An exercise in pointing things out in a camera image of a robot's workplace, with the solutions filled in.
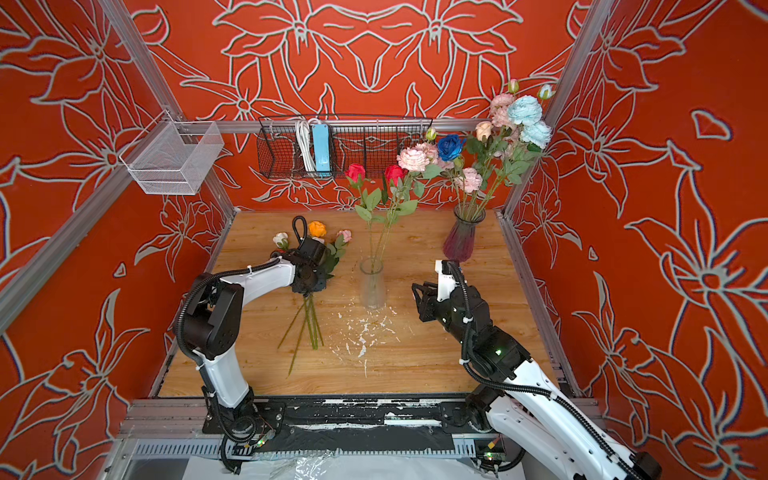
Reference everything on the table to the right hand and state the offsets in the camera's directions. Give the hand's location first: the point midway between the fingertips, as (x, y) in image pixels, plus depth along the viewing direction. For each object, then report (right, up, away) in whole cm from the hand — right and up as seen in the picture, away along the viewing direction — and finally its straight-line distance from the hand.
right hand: (413, 285), depth 71 cm
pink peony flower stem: (+18, +28, +12) cm, 35 cm away
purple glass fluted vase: (+18, +10, +26) cm, 34 cm away
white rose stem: (-45, +10, +36) cm, 58 cm away
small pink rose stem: (-25, +6, +32) cm, 41 cm away
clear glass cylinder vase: (-10, -2, +14) cm, 18 cm away
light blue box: (-26, +39, +19) cm, 51 cm away
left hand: (-29, -3, +26) cm, 39 cm away
